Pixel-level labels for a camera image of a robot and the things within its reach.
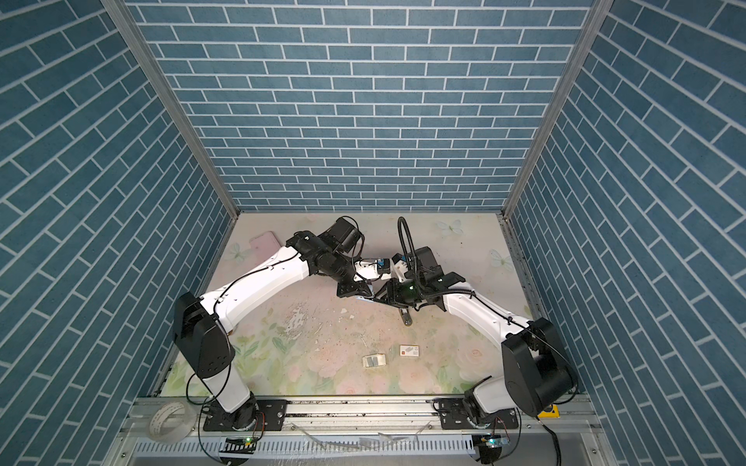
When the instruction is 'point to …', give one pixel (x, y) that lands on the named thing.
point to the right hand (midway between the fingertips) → (374, 296)
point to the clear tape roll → (172, 421)
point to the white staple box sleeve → (409, 350)
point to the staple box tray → (374, 360)
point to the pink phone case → (263, 247)
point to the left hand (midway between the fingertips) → (369, 286)
